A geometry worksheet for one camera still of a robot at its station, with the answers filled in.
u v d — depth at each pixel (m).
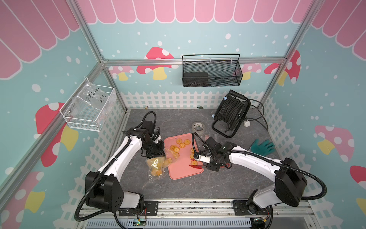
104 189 0.41
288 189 0.42
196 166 0.85
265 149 0.96
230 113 0.90
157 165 0.83
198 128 1.09
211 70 0.94
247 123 1.07
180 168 0.88
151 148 0.67
